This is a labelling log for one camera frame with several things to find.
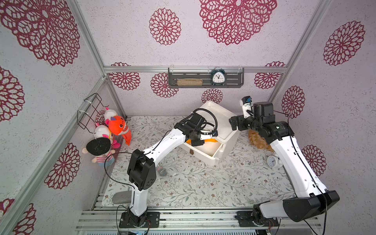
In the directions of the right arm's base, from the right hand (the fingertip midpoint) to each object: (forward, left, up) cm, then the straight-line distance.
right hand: (239, 115), depth 73 cm
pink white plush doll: (-1, +76, -12) cm, 77 cm away
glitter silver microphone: (-17, +41, -31) cm, 54 cm away
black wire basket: (-2, +78, -1) cm, 78 cm away
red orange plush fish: (+4, +69, -13) cm, 71 cm away
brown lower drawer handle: (-12, +24, -16) cm, 31 cm away
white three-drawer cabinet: (-8, +6, -17) cm, 20 cm away
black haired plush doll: (-13, +72, -11) cm, 73 cm away
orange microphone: (-5, +12, -14) cm, 19 cm away
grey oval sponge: (-32, +61, -30) cm, 75 cm away
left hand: (-1, +19, -17) cm, 26 cm away
